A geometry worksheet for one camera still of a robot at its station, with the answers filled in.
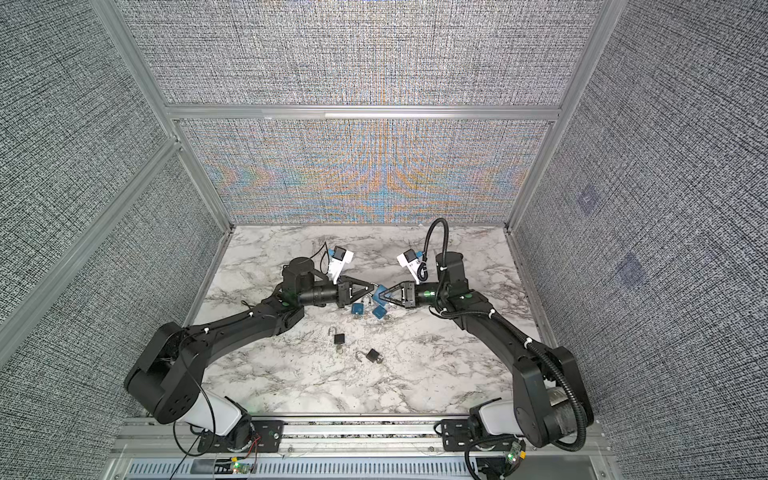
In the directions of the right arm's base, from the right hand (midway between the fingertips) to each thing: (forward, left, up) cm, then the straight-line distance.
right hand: (381, 295), depth 76 cm
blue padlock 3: (-1, +1, +1) cm, 2 cm away
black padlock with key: (-3, +13, -20) cm, 24 cm away
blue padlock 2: (+6, +1, -19) cm, 20 cm away
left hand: (+1, +2, 0) cm, 2 cm away
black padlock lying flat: (-8, +3, -19) cm, 21 cm away
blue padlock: (+8, +8, -19) cm, 22 cm away
